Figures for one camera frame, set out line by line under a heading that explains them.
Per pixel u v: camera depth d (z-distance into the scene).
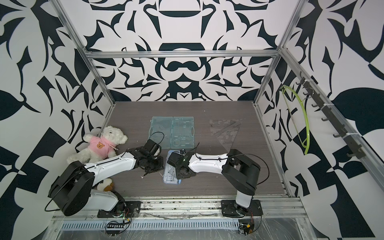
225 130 1.05
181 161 0.64
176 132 1.02
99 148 0.86
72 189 0.42
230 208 0.74
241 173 0.46
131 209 0.74
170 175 0.83
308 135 0.66
